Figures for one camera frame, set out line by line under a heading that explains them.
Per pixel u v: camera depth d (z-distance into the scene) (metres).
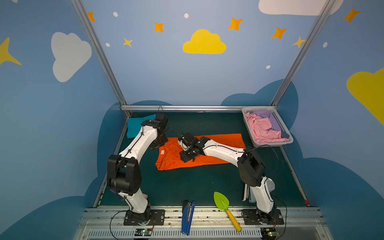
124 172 0.46
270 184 0.80
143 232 0.71
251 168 0.52
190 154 0.78
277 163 0.96
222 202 0.78
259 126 1.05
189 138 0.72
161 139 0.75
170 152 0.98
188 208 0.77
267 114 1.11
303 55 0.86
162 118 0.71
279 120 1.07
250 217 0.74
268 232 0.71
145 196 0.80
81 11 0.70
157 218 0.75
